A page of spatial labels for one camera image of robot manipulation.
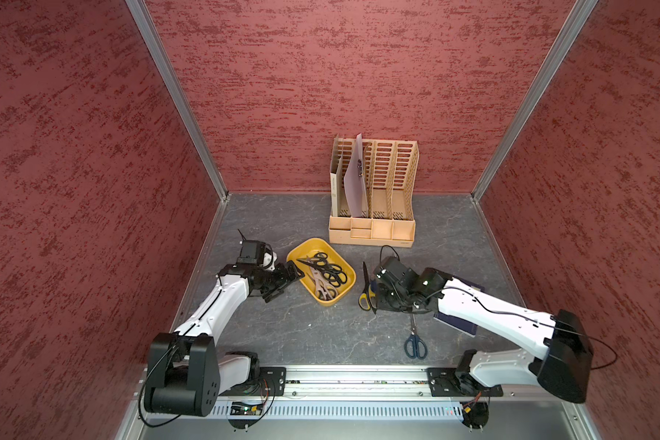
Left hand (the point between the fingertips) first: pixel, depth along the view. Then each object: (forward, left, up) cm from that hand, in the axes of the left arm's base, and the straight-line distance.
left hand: (294, 286), depth 84 cm
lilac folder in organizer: (+35, -19, +12) cm, 42 cm away
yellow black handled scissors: (-6, -22, +3) cm, 23 cm away
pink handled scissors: (+2, -9, -6) cm, 11 cm away
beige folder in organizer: (+28, -13, +19) cm, 37 cm away
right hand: (-7, -26, +2) cm, 27 cm away
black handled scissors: (+9, -12, -7) cm, 16 cm away
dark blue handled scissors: (-15, -37, -9) cm, 41 cm away
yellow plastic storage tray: (+14, -12, -5) cm, 19 cm away
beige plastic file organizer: (+51, -35, +6) cm, 62 cm away
